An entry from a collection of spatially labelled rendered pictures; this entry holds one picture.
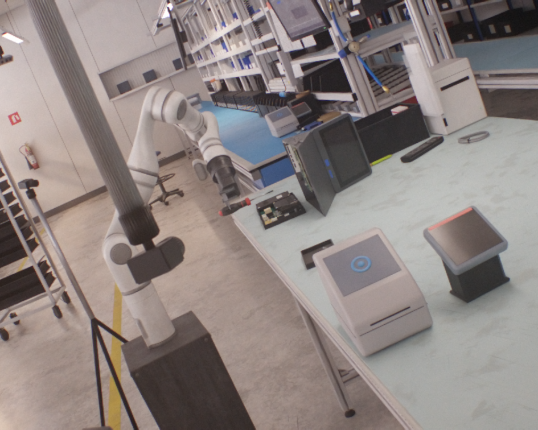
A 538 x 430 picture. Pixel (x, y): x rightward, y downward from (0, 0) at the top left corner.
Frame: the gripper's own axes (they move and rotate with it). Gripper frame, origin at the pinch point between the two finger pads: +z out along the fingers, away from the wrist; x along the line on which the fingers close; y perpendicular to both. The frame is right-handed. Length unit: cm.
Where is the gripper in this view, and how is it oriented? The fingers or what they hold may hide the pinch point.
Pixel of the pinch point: (231, 211)
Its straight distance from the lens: 200.1
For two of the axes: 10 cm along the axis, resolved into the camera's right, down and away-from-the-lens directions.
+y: 9.1, -4.0, 0.7
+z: 3.7, 7.5, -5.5
